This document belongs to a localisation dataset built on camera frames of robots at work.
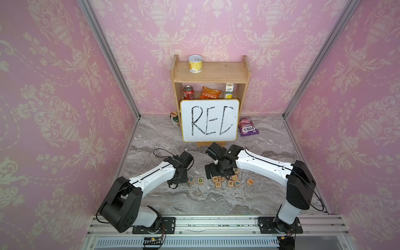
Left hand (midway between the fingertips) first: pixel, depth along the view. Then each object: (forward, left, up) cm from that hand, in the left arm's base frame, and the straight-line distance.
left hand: (181, 180), depth 86 cm
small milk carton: (+41, -27, +31) cm, 58 cm away
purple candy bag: (+39, -42, +2) cm, 58 cm away
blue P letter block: (-1, -31, +1) cm, 31 cm away
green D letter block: (0, -11, 0) cm, 11 cm away
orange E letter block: (-1, -38, +1) cm, 38 cm away
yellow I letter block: (+2, -30, 0) cm, 30 cm away
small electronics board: (-27, +11, -6) cm, 30 cm away
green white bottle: (+40, +8, +8) cm, 42 cm away
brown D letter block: (-2, -20, 0) cm, 20 cm away
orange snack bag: (+48, -14, +24) cm, 55 cm away
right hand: (0, -18, +7) cm, 19 cm away
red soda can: (+40, -3, +30) cm, 50 cm away
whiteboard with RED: (+31, -15, +16) cm, 38 cm away
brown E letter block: (-2, -18, +8) cm, 20 cm away
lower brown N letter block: (-1, -27, +1) cm, 27 cm away
